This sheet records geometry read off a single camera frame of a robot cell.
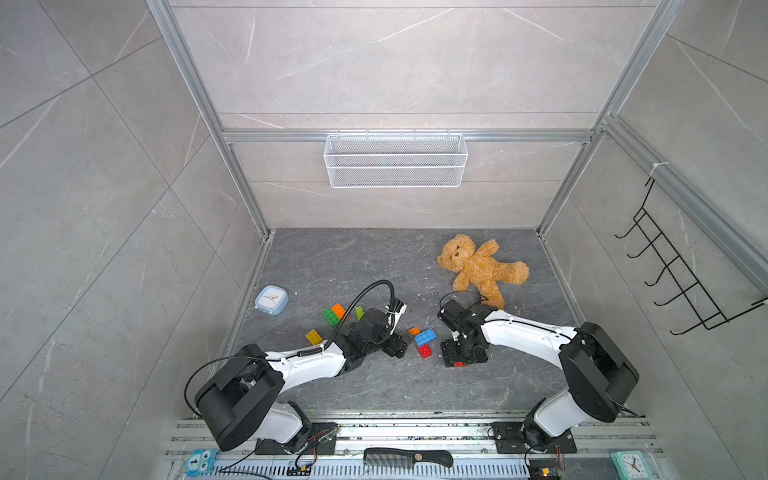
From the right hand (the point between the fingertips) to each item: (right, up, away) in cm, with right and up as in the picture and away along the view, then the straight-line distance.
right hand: (459, 360), depth 86 cm
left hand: (-15, +10, -1) cm, 18 cm away
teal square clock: (+37, -18, -17) cm, 45 cm away
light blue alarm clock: (-60, +16, +11) cm, 63 cm away
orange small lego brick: (-13, +8, +4) cm, 15 cm away
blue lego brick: (-10, +6, +2) cm, 12 cm away
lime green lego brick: (-27, +18, -20) cm, 39 cm away
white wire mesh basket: (-4, +64, +15) cm, 65 cm away
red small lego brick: (-10, +2, +1) cm, 10 cm away
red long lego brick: (-2, +2, -9) cm, 9 cm away
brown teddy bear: (+10, +26, +14) cm, 31 cm away
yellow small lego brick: (-43, +6, +2) cm, 44 cm away
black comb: (-19, -18, -15) cm, 30 cm away
